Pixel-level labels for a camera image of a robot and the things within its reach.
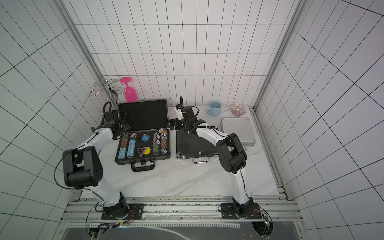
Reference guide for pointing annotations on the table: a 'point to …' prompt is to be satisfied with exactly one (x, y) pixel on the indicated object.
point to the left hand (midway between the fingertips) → (123, 130)
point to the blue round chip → (145, 137)
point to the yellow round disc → (147, 151)
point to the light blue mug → (215, 109)
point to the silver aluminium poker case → (241, 126)
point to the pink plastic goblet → (130, 94)
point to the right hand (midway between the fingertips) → (175, 117)
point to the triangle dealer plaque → (141, 150)
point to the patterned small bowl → (238, 110)
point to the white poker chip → (160, 130)
